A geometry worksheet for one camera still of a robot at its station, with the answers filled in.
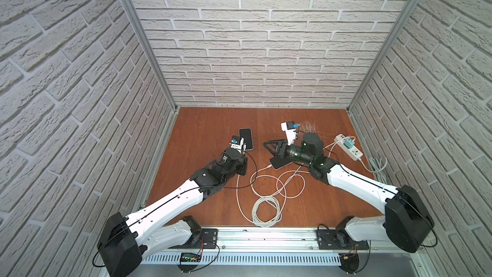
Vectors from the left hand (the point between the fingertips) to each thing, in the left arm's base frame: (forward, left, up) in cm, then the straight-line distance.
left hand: (243, 150), depth 79 cm
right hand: (-2, -7, +5) cm, 9 cm away
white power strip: (+8, -58, -15) cm, 60 cm away
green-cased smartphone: (+23, -1, -18) cm, 29 cm away
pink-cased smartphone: (+4, -17, -18) cm, 25 cm away
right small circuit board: (-38, -41, -18) cm, 58 cm away
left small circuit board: (-35, +20, -21) cm, 46 cm away
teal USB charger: (+11, -54, -10) cm, 56 cm away
